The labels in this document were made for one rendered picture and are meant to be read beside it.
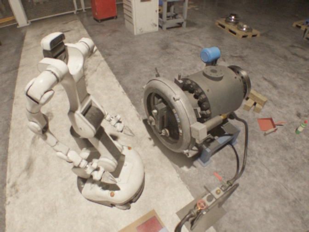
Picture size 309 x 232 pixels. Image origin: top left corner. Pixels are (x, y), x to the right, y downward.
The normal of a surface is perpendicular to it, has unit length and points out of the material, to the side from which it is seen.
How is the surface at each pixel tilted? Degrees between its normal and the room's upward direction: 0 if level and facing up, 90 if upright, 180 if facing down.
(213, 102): 51
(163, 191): 0
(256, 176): 0
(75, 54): 90
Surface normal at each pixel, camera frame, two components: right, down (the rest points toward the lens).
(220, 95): 0.40, -0.07
